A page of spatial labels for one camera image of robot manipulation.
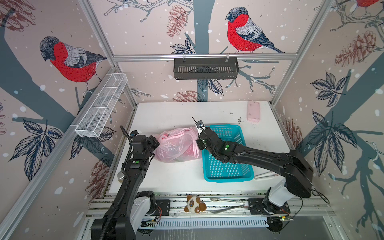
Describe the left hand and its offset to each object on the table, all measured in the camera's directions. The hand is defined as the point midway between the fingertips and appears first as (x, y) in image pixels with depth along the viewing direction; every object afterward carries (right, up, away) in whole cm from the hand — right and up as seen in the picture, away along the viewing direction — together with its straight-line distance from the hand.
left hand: (155, 136), depth 82 cm
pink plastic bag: (+13, -5, 0) cm, 14 cm away
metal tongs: (+36, -36, -9) cm, 51 cm away
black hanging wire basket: (+30, +45, +23) cm, 59 cm away
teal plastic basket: (+34, -21, +4) cm, 40 cm away
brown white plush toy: (+22, -33, -9) cm, 40 cm away
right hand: (+24, +1, 0) cm, 24 cm away
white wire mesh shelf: (-27, +8, -11) cm, 31 cm away
